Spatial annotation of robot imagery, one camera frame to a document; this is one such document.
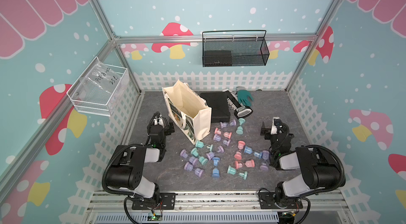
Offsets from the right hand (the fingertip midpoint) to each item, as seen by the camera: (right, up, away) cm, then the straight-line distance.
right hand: (272, 121), depth 90 cm
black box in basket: (-31, +37, +1) cm, 48 cm away
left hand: (-64, -1, +4) cm, 64 cm away
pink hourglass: (-15, -22, -6) cm, 27 cm away
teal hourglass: (-45, -16, -2) cm, 48 cm away
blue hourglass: (-33, -25, -9) cm, 43 cm away
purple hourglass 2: (-47, -23, -8) cm, 53 cm away
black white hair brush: (-14, +6, +18) cm, 24 cm away
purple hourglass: (-50, -17, -3) cm, 53 cm away
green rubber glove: (-10, +16, +25) cm, 31 cm away
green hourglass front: (-24, -25, -9) cm, 36 cm away
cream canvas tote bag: (-50, +5, +15) cm, 52 cm away
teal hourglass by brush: (-18, -6, +5) cm, 20 cm away
